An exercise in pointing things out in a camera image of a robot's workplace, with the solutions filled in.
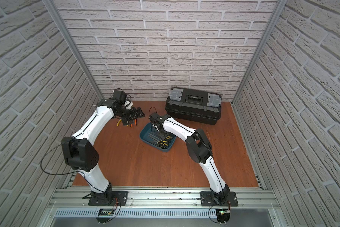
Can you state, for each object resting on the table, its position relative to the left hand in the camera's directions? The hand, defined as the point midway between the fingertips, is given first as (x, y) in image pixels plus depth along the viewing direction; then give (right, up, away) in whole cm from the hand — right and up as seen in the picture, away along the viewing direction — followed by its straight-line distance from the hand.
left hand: (142, 115), depth 85 cm
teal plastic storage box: (+2, -13, +13) cm, 18 cm away
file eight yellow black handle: (+13, -19, +7) cm, 24 cm away
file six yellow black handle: (+12, -21, +7) cm, 25 cm away
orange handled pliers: (-10, -6, +21) cm, 24 cm away
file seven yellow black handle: (+12, -20, +6) cm, 24 cm away
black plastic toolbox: (+34, +7, +10) cm, 36 cm away
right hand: (+17, -11, +11) cm, 23 cm away
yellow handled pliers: (-12, -3, -4) cm, 13 cm away
